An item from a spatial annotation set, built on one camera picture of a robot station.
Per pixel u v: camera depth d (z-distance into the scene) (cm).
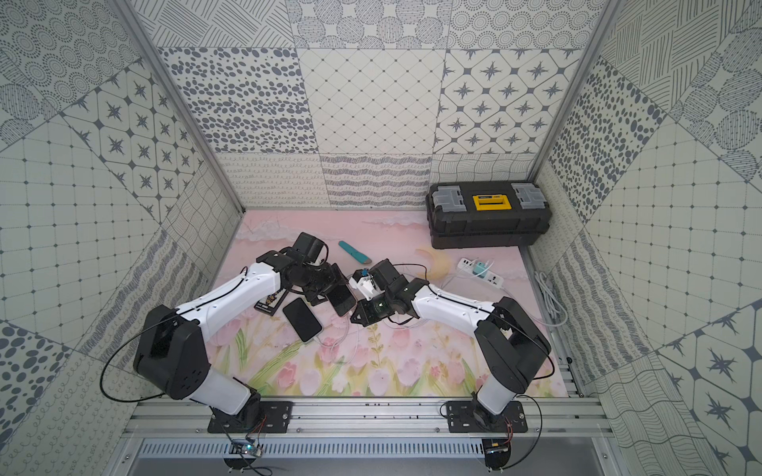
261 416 72
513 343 44
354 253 107
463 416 75
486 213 97
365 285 78
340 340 87
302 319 91
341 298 91
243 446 71
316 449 70
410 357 84
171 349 43
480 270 96
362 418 76
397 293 66
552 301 96
